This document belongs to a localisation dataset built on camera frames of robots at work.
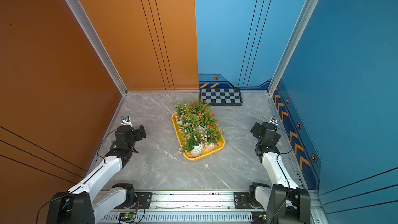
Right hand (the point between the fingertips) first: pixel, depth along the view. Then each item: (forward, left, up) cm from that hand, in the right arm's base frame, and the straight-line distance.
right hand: (265, 127), depth 86 cm
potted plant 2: (-8, +30, +3) cm, 31 cm away
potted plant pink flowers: (-8, +40, +1) cm, 41 cm away
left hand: (0, +74, +2) cm, 74 cm away
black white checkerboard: (+31, +22, -7) cm, 39 cm away
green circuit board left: (-40, +70, -14) cm, 82 cm away
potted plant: (+4, +37, +6) cm, 37 cm away
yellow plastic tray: (-15, +34, -5) cm, 38 cm away
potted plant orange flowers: (-2, +43, +6) cm, 43 cm away
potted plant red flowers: (+7, +47, +5) cm, 48 cm away
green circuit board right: (-40, +9, -13) cm, 43 cm away
